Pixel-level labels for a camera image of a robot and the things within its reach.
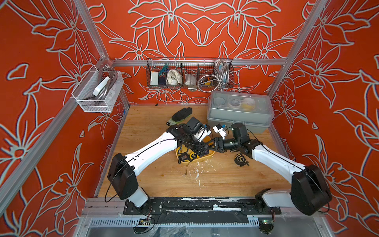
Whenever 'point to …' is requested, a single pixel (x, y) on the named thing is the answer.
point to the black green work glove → (180, 116)
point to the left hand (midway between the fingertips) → (204, 147)
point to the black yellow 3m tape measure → (185, 157)
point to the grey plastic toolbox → (254, 110)
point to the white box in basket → (154, 78)
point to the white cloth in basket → (173, 78)
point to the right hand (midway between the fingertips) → (204, 148)
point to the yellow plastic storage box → (181, 148)
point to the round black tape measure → (240, 160)
